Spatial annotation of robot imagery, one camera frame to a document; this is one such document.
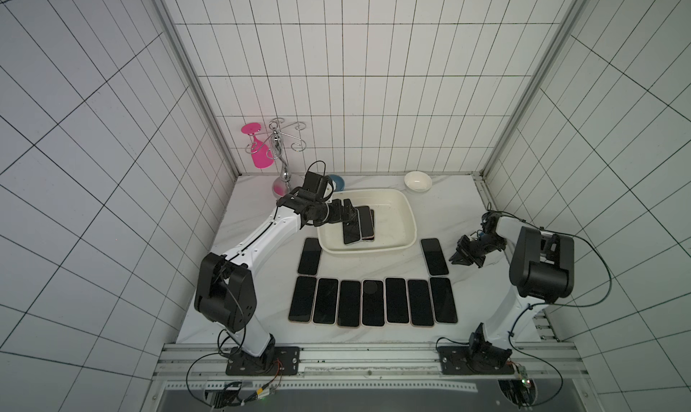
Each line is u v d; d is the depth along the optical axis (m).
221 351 0.73
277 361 0.71
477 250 0.82
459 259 0.88
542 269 0.51
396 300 0.84
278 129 0.93
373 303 0.83
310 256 0.97
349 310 0.81
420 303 0.83
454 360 0.72
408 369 0.73
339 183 1.13
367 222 0.99
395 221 1.04
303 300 0.86
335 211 0.75
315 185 0.66
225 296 0.43
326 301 0.84
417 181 1.14
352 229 0.96
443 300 0.84
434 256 0.93
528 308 0.54
